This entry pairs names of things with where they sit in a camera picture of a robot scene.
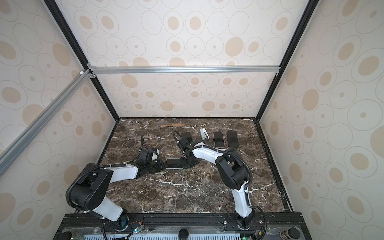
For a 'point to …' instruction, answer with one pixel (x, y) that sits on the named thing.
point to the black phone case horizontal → (232, 138)
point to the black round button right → (292, 232)
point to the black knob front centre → (183, 234)
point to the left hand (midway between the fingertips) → (171, 163)
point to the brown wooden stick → (173, 125)
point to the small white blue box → (204, 134)
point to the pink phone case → (218, 138)
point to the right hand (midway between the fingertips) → (188, 167)
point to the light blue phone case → (174, 168)
